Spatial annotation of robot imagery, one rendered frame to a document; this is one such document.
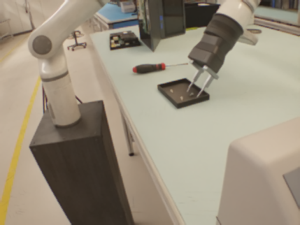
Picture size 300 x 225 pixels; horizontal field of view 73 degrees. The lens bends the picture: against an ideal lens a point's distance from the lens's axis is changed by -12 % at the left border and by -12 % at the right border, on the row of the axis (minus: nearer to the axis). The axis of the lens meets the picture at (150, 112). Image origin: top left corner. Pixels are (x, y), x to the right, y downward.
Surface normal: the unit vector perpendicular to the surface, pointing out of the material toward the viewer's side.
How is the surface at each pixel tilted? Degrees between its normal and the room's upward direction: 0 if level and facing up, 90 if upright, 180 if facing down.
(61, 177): 90
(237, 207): 90
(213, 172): 0
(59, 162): 90
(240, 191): 90
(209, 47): 42
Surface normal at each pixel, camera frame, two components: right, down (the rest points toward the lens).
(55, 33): 0.33, 0.47
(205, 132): -0.10, -0.85
